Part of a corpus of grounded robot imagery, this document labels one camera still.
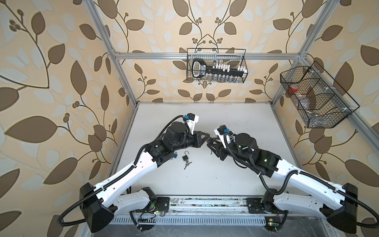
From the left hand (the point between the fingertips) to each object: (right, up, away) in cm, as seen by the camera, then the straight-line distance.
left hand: (211, 136), depth 65 cm
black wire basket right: (+56, +16, +8) cm, 59 cm away
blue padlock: (-20, -16, +28) cm, 38 cm away
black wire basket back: (+7, +33, +23) cm, 40 cm away
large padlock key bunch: (-12, -20, +24) cm, 34 cm away
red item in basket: (+52, +26, +23) cm, 63 cm away
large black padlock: (-14, -17, +26) cm, 34 cm away
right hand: (0, -4, +4) cm, 5 cm away
